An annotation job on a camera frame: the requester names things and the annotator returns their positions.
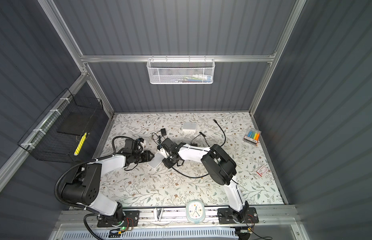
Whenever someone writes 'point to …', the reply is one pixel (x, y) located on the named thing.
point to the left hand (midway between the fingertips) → (151, 156)
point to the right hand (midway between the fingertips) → (168, 164)
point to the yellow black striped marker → (80, 144)
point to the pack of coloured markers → (252, 136)
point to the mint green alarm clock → (195, 211)
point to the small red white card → (262, 170)
